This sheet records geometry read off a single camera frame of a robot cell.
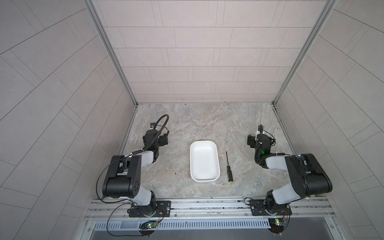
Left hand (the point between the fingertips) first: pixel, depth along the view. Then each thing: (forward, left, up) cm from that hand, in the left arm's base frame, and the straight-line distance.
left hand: (159, 132), depth 95 cm
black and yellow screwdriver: (-26, -42, -2) cm, 50 cm away
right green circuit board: (-48, -62, -3) cm, 78 cm away
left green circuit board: (-48, -4, -1) cm, 48 cm away
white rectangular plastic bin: (-20, -29, -3) cm, 35 cm away
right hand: (-1, -63, +1) cm, 63 cm away
